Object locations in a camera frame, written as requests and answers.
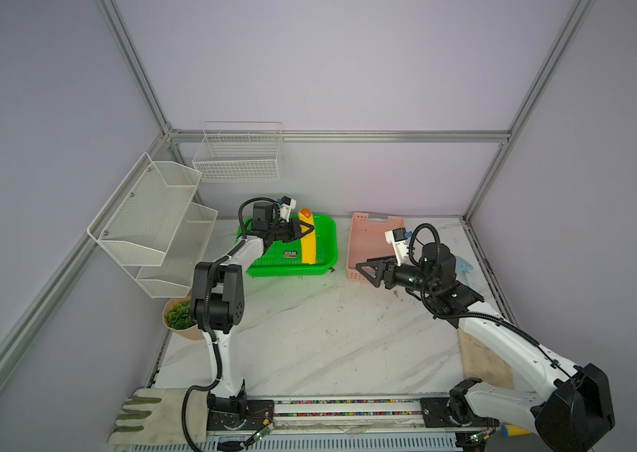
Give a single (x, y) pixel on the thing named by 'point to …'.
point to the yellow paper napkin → (309, 241)
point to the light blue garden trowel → (464, 267)
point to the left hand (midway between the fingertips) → (312, 227)
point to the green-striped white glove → (155, 416)
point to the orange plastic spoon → (305, 212)
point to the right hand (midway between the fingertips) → (361, 265)
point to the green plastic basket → (282, 260)
